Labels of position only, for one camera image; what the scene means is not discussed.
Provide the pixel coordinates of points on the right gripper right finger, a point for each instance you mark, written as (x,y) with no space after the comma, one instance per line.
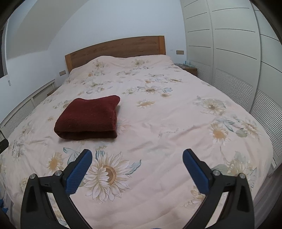
(238,210)

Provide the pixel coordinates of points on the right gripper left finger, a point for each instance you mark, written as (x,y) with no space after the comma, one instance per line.
(37,211)

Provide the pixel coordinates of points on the dark red knit sweater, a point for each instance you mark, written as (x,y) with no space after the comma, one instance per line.
(88,119)

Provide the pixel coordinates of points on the white louvered low cabinet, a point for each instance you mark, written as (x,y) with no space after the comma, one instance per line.
(22,110)

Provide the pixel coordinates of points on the pink floral bed duvet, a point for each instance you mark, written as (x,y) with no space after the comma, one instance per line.
(138,179)

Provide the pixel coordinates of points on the dark window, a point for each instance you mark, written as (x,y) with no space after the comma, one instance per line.
(3,50)

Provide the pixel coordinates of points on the right wooden nightstand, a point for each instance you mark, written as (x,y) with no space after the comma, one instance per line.
(191,70)

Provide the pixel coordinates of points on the white tall wardrobe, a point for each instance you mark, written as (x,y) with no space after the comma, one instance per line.
(235,49)

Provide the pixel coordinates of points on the wooden headboard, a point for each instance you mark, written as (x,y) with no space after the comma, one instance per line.
(120,48)

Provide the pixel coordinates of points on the left wall switch plate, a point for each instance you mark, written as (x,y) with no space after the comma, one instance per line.
(62,73)

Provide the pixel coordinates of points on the wall switch plate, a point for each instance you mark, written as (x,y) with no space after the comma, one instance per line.
(180,52)
(62,73)

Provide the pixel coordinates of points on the right wall switch plate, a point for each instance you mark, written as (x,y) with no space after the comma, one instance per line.
(180,52)

